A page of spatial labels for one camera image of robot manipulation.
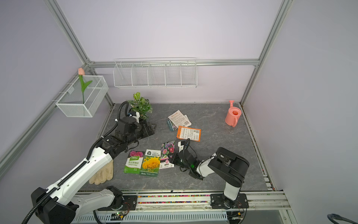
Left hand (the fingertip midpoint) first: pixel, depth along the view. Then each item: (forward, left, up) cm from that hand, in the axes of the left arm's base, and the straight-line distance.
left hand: (151, 128), depth 75 cm
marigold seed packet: (-10, +4, -24) cm, 26 cm away
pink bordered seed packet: (-3, -7, -20) cm, 21 cm away
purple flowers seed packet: (+17, -9, -24) cm, 31 cm away
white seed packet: (+24, -15, -24) cm, 37 cm away
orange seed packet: (+11, -19, -24) cm, 33 cm away
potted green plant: (+20, +10, -1) cm, 22 cm away
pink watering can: (+17, -54, -14) cm, 59 cm away
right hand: (-8, -6, -19) cm, 22 cm away
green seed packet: (-9, +15, -24) cm, 30 cm away
